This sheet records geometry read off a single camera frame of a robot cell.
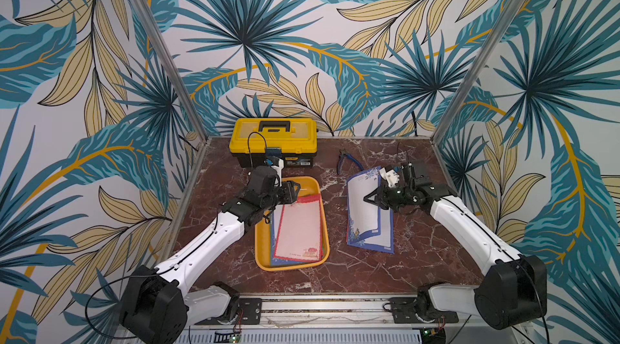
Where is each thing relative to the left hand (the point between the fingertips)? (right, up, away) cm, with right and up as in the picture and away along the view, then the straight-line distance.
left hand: (295, 189), depth 80 cm
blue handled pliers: (+19, +12, +32) cm, 39 cm away
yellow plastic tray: (+4, -1, +19) cm, 20 cm away
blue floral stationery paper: (+32, -20, +8) cm, 39 cm away
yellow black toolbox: (-1, +18, +16) cm, 24 cm away
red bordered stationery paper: (+1, -16, +8) cm, 18 cm away
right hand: (+23, -3, +1) cm, 24 cm away
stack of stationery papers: (-8, -13, +12) cm, 19 cm away
